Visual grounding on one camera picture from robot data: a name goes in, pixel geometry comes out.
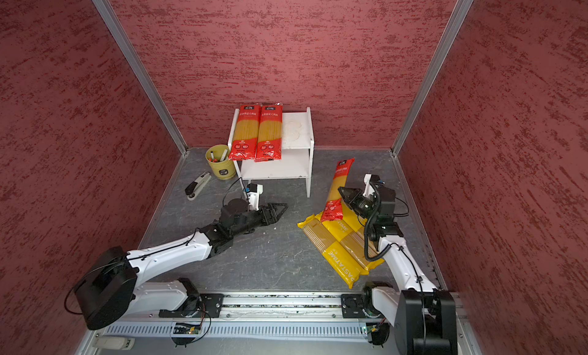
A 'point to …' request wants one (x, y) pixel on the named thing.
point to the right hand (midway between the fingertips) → (335, 191)
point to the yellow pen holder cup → (218, 157)
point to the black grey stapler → (197, 185)
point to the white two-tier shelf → (297, 144)
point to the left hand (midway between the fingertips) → (282, 212)
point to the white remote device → (119, 343)
